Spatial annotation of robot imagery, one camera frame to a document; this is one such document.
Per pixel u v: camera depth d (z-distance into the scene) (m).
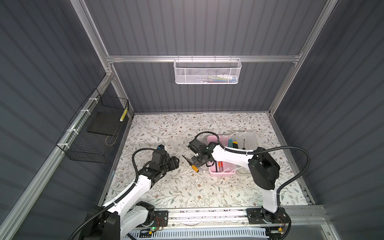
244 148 0.86
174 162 0.75
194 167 0.88
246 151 0.53
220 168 0.91
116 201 0.45
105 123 0.74
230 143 0.94
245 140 0.91
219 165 0.91
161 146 0.78
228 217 0.76
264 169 0.51
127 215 0.55
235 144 0.91
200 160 0.77
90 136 0.72
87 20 0.72
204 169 0.89
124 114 0.82
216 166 0.91
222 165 0.91
